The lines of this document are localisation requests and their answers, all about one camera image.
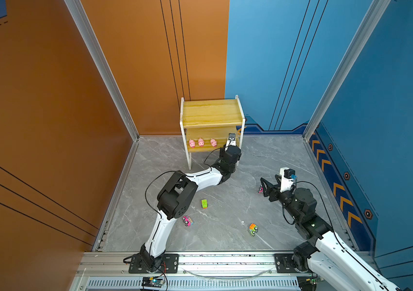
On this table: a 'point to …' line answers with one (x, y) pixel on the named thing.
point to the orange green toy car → (253, 228)
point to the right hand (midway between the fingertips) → (266, 177)
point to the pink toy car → (187, 220)
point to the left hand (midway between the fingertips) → (232, 141)
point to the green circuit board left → (152, 282)
